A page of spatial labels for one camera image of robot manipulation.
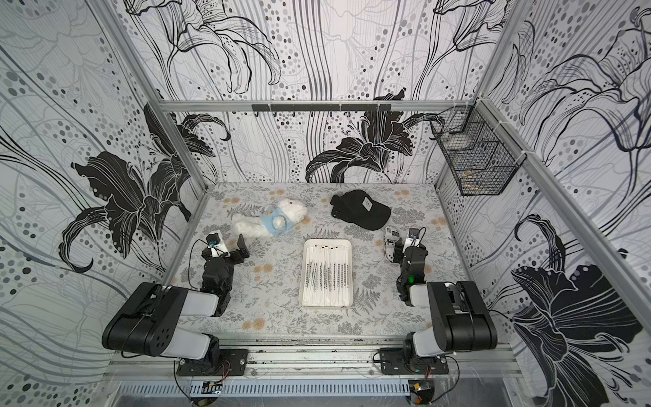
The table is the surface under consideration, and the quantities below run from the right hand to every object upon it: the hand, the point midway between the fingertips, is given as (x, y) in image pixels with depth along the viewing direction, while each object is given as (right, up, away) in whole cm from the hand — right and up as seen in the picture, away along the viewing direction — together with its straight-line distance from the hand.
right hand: (413, 237), depth 92 cm
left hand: (-66, -1, -2) cm, 66 cm away
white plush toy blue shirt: (-52, +6, +2) cm, 53 cm away
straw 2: (-32, -14, -2) cm, 35 cm away
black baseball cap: (-19, +11, +13) cm, 25 cm away
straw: (-29, -14, -2) cm, 33 cm away
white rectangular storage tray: (-37, -14, -2) cm, 40 cm away
